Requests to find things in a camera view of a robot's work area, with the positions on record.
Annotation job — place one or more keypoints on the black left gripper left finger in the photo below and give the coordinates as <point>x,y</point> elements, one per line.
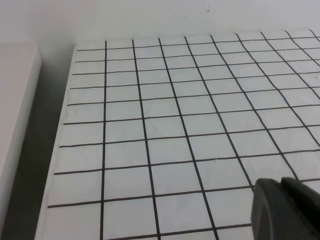
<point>269,211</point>

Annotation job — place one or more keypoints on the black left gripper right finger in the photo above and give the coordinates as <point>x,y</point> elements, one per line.
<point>307,202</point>

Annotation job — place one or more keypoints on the white grid tablecloth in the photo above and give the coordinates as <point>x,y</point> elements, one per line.
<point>165,138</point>

